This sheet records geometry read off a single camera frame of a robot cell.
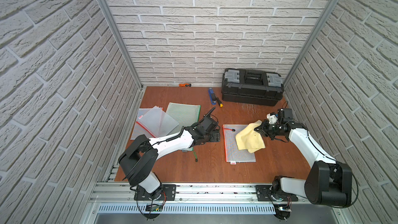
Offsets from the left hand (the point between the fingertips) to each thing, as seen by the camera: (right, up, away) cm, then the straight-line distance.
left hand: (218, 134), depth 85 cm
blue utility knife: (-2, +22, +25) cm, 34 cm away
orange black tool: (-23, +32, +36) cm, 54 cm away
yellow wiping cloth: (+17, -2, -1) cm, 17 cm away
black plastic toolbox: (+23, +28, +12) cm, 39 cm away
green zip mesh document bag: (-21, +10, +14) cm, 27 cm away
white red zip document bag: (-38, +5, +13) cm, 40 cm away
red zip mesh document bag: (-50, 0, +11) cm, 51 cm away
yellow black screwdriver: (+3, +18, +24) cm, 30 cm away
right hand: (+22, +3, 0) cm, 22 cm away
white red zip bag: (+8, -12, +1) cm, 15 cm away
